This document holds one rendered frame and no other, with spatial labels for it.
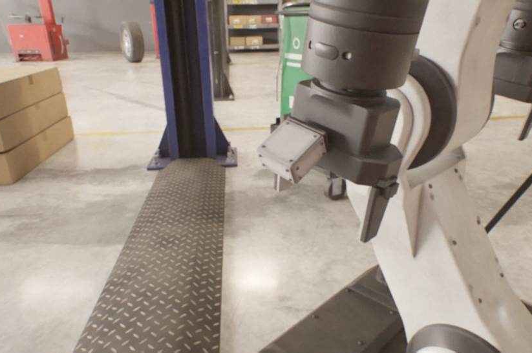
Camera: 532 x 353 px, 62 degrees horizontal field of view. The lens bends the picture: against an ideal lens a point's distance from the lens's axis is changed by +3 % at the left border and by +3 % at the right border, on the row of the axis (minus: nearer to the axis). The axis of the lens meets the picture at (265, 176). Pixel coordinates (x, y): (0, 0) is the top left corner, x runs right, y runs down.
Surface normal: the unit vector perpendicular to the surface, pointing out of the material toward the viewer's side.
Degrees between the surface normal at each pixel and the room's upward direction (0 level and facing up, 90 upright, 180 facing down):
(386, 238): 115
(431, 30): 90
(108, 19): 90
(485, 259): 60
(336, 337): 0
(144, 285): 0
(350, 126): 90
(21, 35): 90
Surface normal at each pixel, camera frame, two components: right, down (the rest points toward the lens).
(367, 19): -0.18, 0.44
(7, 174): 0.09, 0.33
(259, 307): -0.02, -0.94
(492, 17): 0.71, 0.39
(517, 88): -0.70, 0.26
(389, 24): 0.20, 0.49
